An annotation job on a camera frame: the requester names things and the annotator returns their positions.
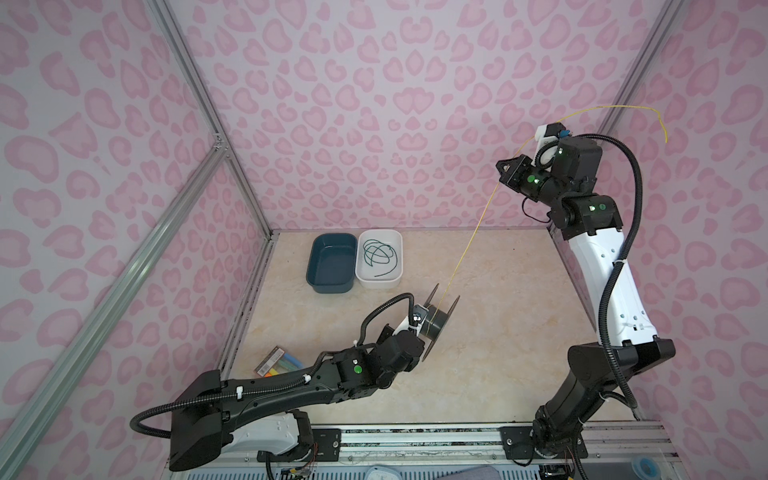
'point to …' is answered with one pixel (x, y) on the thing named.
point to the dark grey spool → (437, 321)
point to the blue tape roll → (647, 468)
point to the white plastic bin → (364, 273)
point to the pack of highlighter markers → (278, 362)
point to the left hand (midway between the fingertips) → (417, 327)
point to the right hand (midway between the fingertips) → (502, 156)
